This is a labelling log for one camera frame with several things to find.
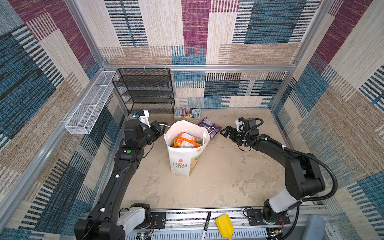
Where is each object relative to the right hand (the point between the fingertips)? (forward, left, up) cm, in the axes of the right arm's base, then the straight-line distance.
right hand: (225, 136), depth 91 cm
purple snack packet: (+13, +5, -9) cm, 17 cm away
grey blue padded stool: (-46, -35, -9) cm, 58 cm away
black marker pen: (-45, +15, -11) cm, 49 cm away
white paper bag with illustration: (-18, +24, +5) cm, 30 cm away
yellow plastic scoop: (-44, +5, -11) cm, 46 cm away
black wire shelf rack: (+38, +52, +6) cm, 65 cm away
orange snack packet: (-7, +25, +7) cm, 26 cm away
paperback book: (+28, +19, -9) cm, 35 cm away
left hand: (-4, +31, +21) cm, 37 cm away
